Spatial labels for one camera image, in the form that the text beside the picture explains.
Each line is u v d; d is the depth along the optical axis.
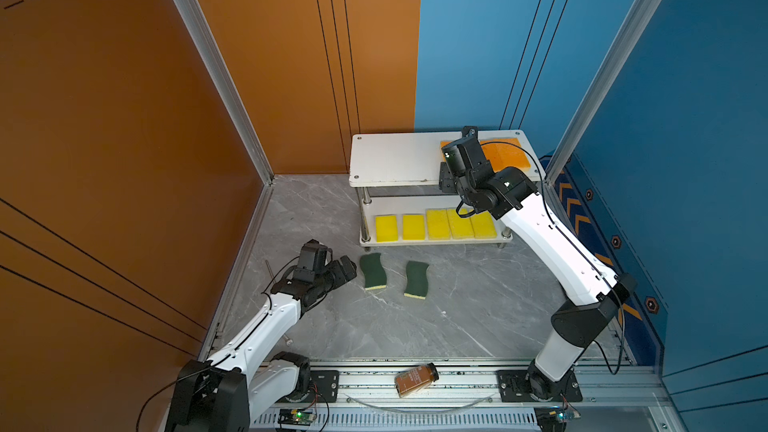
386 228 0.96
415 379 0.71
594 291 0.42
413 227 0.96
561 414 0.70
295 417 0.71
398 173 0.77
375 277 0.91
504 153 0.61
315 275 0.66
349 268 0.78
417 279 0.91
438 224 0.96
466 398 0.72
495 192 0.47
